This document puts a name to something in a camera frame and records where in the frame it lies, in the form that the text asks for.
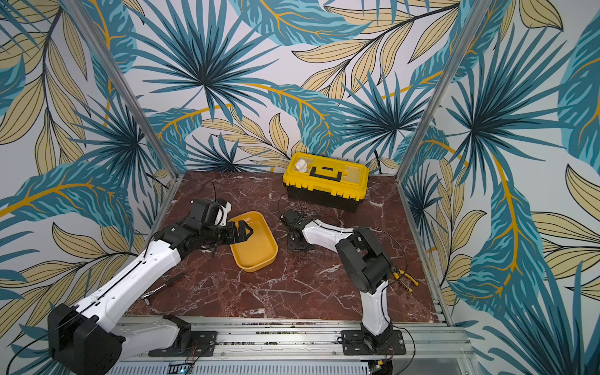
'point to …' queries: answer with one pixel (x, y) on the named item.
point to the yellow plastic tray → (261, 249)
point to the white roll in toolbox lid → (301, 166)
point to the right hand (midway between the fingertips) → (298, 244)
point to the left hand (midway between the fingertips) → (241, 237)
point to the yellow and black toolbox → (325, 182)
